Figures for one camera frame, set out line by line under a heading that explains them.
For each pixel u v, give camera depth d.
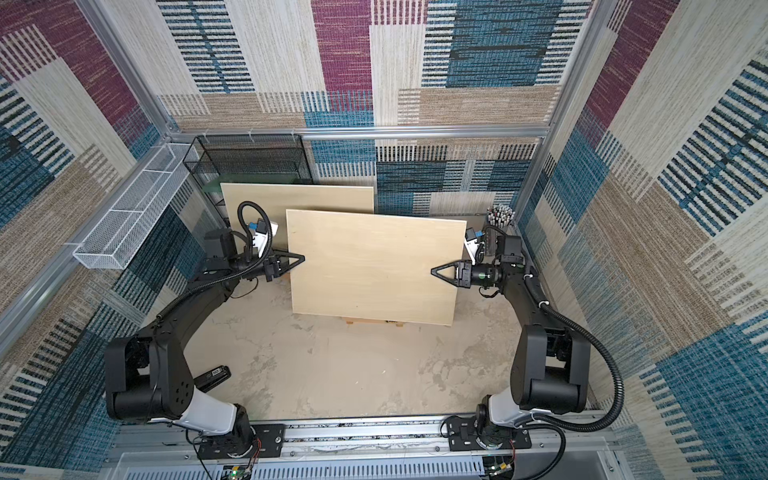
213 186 1.05
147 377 0.44
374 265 0.78
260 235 0.73
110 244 0.70
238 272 0.62
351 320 0.91
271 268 0.72
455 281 0.75
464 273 0.71
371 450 0.73
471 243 0.75
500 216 0.97
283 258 0.75
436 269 0.77
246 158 1.04
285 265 0.79
